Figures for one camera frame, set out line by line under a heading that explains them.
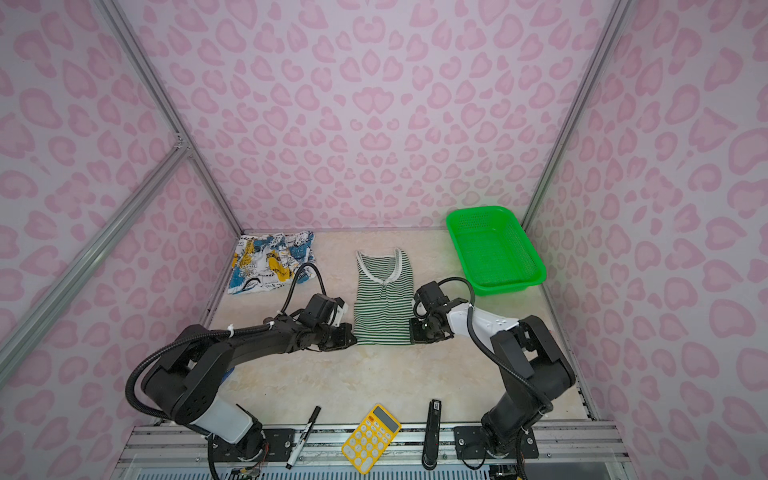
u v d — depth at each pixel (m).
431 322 0.70
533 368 0.45
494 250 1.14
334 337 0.78
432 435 0.72
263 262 1.08
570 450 0.73
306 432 0.75
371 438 0.73
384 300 0.99
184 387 0.44
